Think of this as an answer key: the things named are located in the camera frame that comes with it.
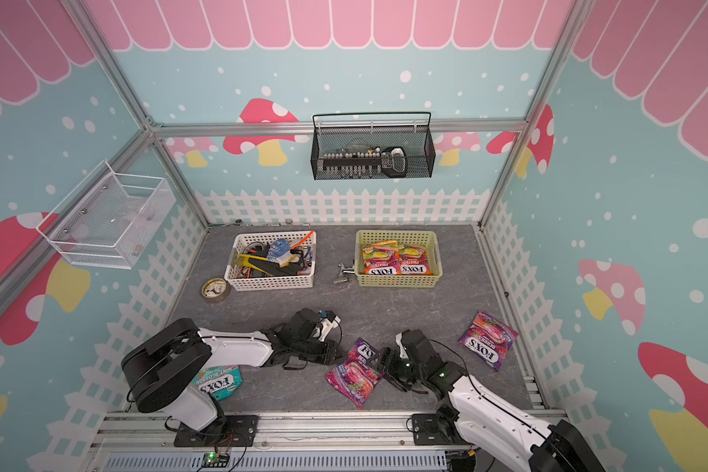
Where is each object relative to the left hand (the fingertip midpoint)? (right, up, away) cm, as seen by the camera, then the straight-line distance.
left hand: (343, 361), depth 85 cm
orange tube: (-16, +36, +24) cm, 46 cm away
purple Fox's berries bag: (+3, -3, -4) cm, 6 cm away
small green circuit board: (-31, -20, -12) cm, 39 cm away
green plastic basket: (+31, +37, +24) cm, 53 cm away
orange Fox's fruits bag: (+12, +30, +18) cm, 37 cm away
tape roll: (-45, +19, +15) cm, 51 cm away
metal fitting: (-1, +25, +20) cm, 32 cm away
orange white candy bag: (+24, +29, +21) cm, 43 cm away
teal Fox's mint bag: (-33, -4, -5) cm, 34 cm away
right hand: (+9, 0, -4) cm, 9 cm away
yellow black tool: (-25, +27, +12) cm, 39 cm away
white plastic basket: (-21, +37, +24) cm, 49 cm away
